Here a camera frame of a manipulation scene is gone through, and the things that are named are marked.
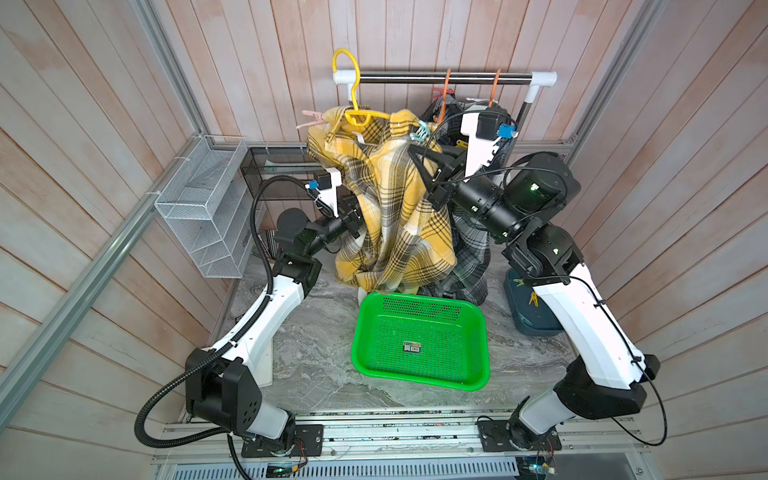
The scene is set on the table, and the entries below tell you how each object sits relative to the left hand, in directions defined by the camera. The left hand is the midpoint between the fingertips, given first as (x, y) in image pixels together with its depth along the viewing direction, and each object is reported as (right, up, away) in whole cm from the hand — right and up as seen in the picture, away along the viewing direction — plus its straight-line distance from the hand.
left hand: (379, 198), depth 64 cm
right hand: (+5, +4, -18) cm, 19 cm away
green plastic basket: (+17, -38, +27) cm, 49 cm away
